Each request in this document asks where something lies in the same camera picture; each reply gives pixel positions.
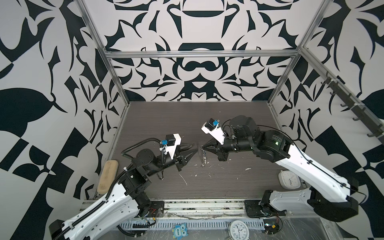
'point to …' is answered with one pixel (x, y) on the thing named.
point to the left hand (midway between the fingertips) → (196, 144)
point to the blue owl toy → (180, 231)
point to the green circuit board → (271, 226)
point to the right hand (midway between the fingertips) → (204, 147)
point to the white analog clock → (238, 230)
